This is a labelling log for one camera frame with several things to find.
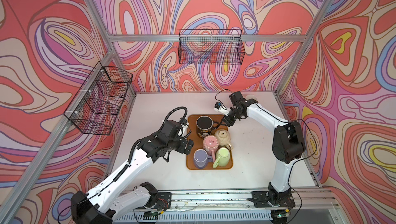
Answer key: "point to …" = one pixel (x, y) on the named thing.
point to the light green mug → (223, 155)
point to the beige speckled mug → (224, 138)
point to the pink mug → (211, 143)
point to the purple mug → (201, 158)
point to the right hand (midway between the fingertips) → (225, 122)
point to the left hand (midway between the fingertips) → (187, 140)
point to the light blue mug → (250, 97)
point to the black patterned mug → (204, 125)
